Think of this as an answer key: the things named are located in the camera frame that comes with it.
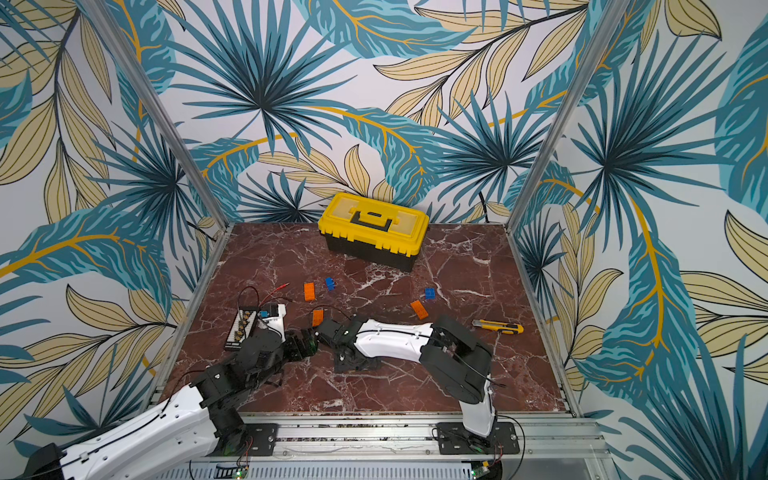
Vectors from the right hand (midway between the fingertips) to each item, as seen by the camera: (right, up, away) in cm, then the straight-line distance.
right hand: (352, 365), depth 86 cm
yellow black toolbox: (+9, +38, +10) cm, 41 cm away
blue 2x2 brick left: (-9, +22, +15) cm, 28 cm away
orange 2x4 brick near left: (-12, +12, +9) cm, 19 cm away
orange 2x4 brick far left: (-16, +19, +15) cm, 29 cm away
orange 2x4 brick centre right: (+20, +14, +10) cm, 27 cm away
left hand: (-11, +10, -7) cm, 17 cm away
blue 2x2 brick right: (+24, +19, +14) cm, 34 cm away
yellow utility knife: (+47, +9, +7) cm, 48 cm away
